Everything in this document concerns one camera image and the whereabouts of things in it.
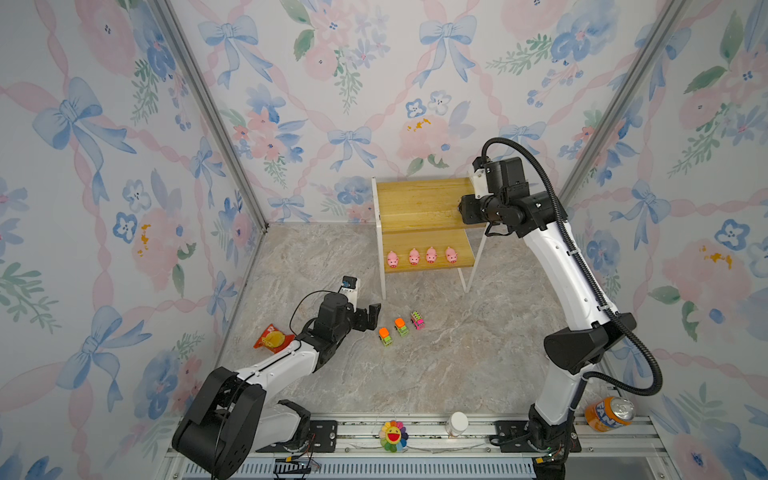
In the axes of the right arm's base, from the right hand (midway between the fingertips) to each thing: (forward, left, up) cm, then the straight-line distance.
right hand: (467, 202), depth 77 cm
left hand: (-14, +26, -25) cm, 39 cm away
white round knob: (-45, +4, -29) cm, 54 cm away
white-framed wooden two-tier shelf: (-7, +13, -2) cm, 15 cm away
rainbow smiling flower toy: (-47, +18, -34) cm, 61 cm away
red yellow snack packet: (-24, +53, -32) cm, 67 cm away
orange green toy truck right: (-19, +17, -33) cm, 41 cm away
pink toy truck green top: (-16, +11, -33) cm, 39 cm away
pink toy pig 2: (-3, +8, -17) cm, 19 cm away
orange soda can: (-43, -31, -26) cm, 59 cm away
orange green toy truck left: (-21, +21, -33) cm, 45 cm away
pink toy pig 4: (-5, +19, -18) cm, 26 cm away
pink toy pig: (-3, +2, -17) cm, 18 cm away
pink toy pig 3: (-4, +13, -17) cm, 22 cm away
